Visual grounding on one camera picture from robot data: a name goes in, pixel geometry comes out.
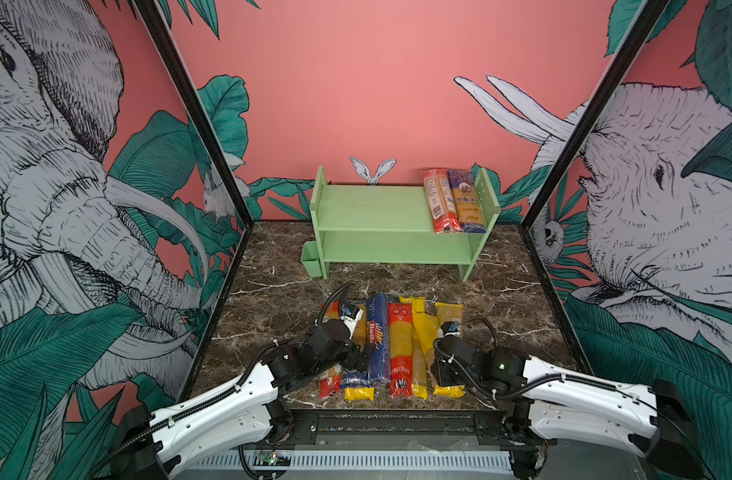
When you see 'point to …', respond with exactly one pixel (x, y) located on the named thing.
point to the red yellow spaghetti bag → (400, 344)
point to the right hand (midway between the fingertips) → (430, 369)
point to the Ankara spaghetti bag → (466, 201)
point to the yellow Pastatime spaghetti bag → (425, 337)
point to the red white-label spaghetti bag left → (330, 383)
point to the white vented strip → (361, 462)
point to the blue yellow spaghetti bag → (358, 386)
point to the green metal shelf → (369, 224)
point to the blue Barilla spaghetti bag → (378, 338)
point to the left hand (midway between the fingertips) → (362, 337)
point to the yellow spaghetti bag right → (449, 312)
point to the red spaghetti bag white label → (441, 200)
